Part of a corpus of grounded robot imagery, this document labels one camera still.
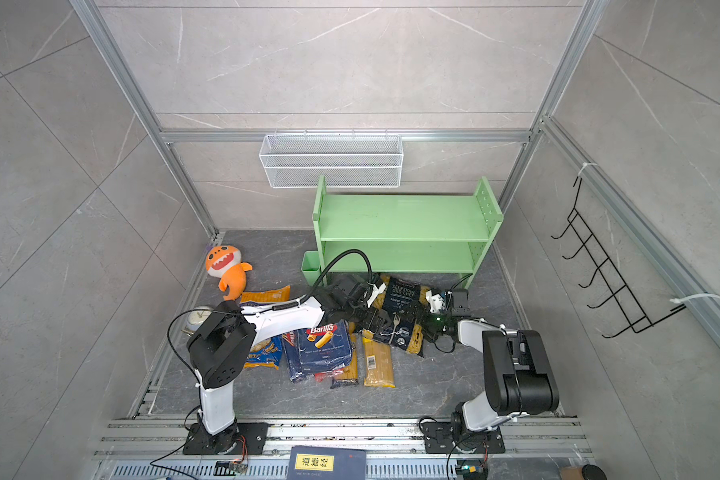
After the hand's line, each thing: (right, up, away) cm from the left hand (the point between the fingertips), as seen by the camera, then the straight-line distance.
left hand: (383, 312), depth 88 cm
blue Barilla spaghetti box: (-27, -8, -2) cm, 29 cm away
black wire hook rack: (+50, +14, -21) cm, 56 cm away
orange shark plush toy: (-54, +15, +12) cm, 58 cm away
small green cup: (-25, +14, +18) cm, 34 cm away
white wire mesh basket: (-12, +50, +12) cm, 53 cm away
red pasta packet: (-18, -17, -7) cm, 25 cm away
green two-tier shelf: (+7, +24, -5) cm, 25 cm away
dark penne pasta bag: (+5, +1, +2) cm, 6 cm away
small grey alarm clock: (-59, -3, +3) cm, 59 cm away
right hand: (+7, -2, +4) cm, 8 cm away
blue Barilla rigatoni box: (-16, -8, -8) cm, 20 cm away
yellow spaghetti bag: (-2, -13, -5) cm, 14 cm away
